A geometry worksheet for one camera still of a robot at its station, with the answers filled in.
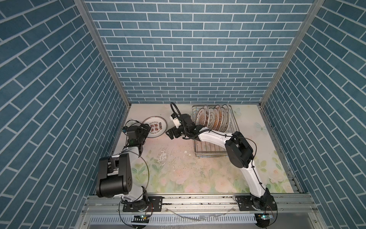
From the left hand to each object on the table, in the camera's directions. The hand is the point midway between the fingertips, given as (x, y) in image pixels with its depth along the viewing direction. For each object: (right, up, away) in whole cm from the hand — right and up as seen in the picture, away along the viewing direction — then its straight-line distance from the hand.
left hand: (146, 127), depth 93 cm
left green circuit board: (+4, -45, -21) cm, 50 cm away
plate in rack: (+43, +6, +3) cm, 44 cm away
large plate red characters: (+5, 0, +12) cm, 13 cm away
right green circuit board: (+66, -44, -22) cm, 82 cm away
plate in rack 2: (+46, +5, -2) cm, 47 cm away
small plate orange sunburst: (+37, +7, +10) cm, 39 cm away
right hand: (+15, -1, 0) cm, 15 cm away
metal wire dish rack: (+41, -15, 0) cm, 44 cm away
